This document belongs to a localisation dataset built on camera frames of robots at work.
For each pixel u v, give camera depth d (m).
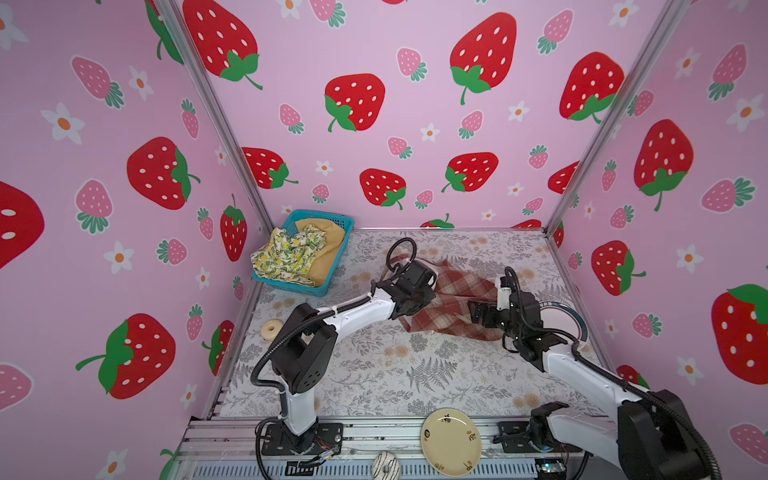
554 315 0.96
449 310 0.90
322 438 0.74
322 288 0.93
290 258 1.03
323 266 1.07
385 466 0.69
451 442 0.73
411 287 0.70
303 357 0.47
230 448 0.73
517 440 0.73
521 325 0.65
